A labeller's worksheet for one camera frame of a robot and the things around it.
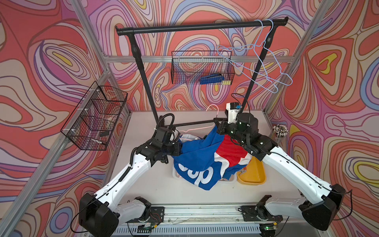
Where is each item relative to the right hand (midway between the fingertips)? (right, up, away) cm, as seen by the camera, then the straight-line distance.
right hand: (214, 123), depth 71 cm
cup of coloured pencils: (+41, -5, +15) cm, 44 cm away
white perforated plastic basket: (-20, -28, +6) cm, 35 cm away
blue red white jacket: (-2, -17, -3) cm, 17 cm away
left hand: (-16, -13, +7) cm, 22 cm away
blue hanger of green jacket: (+42, +33, +33) cm, 63 cm away
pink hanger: (-3, -2, 0) cm, 4 cm away
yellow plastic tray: (+27, -30, +15) cm, 43 cm away
